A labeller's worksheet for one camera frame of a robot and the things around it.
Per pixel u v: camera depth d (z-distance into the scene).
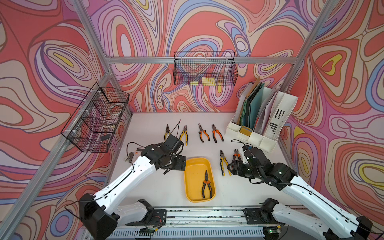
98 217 0.36
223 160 0.93
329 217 0.41
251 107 0.88
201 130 1.08
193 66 0.91
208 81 0.91
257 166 0.54
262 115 0.87
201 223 0.73
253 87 0.91
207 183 0.84
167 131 1.08
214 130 1.08
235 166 0.65
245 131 0.97
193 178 0.88
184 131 1.07
